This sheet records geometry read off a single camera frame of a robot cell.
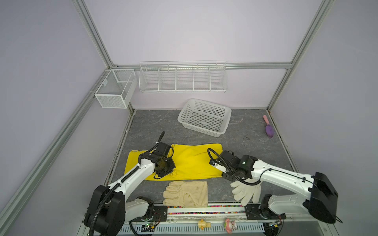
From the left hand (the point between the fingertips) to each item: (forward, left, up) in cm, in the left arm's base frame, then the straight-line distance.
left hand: (173, 170), depth 83 cm
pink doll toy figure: (-28, -27, -2) cm, 39 cm away
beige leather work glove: (-12, -7, -4) cm, 15 cm away
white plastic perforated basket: (+43, -24, -5) cm, 50 cm away
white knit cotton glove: (-14, -39, -5) cm, 41 cm away
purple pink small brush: (+26, -68, -3) cm, 73 cm away
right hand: (-1, -30, +3) cm, 30 cm away
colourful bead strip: (-22, -17, -6) cm, 28 cm away
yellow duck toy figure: (-27, -13, -1) cm, 30 cm away
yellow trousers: (+7, -10, -4) cm, 13 cm away
